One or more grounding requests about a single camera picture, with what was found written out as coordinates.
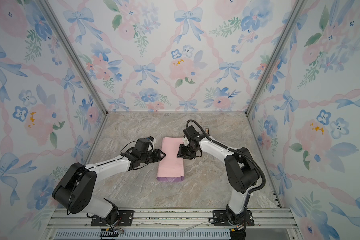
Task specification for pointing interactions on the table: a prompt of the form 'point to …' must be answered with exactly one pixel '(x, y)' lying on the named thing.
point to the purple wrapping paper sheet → (171, 167)
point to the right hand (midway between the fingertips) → (178, 155)
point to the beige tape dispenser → (207, 130)
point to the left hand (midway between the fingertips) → (165, 154)
